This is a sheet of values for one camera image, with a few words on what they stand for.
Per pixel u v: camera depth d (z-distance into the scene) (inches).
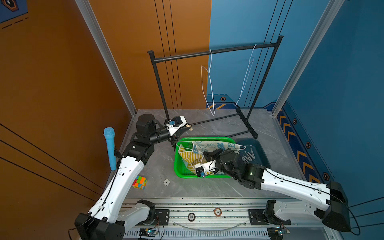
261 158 36.8
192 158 32.5
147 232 27.9
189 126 25.8
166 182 33.4
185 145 36.0
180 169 34.3
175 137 22.9
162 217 28.9
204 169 23.0
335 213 15.1
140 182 31.8
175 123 20.7
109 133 27.5
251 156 37.0
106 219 14.7
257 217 28.6
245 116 45.3
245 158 36.6
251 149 38.6
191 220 28.7
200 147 34.2
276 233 27.6
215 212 29.7
